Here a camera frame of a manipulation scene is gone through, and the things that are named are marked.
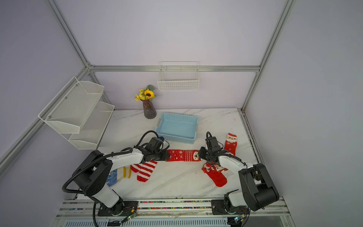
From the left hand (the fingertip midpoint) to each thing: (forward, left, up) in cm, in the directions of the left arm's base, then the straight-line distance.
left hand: (167, 157), depth 91 cm
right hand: (+1, -22, 0) cm, 22 cm away
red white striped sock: (-9, +13, -1) cm, 16 cm away
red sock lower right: (-10, -30, -1) cm, 32 cm away
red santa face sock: (+10, -44, -1) cm, 45 cm away
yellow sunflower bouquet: (+37, +17, +23) cm, 47 cm away
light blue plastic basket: (+25, -6, -1) cm, 26 cm away
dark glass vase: (+37, +17, +6) cm, 41 cm away
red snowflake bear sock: (+1, -9, +1) cm, 9 cm away
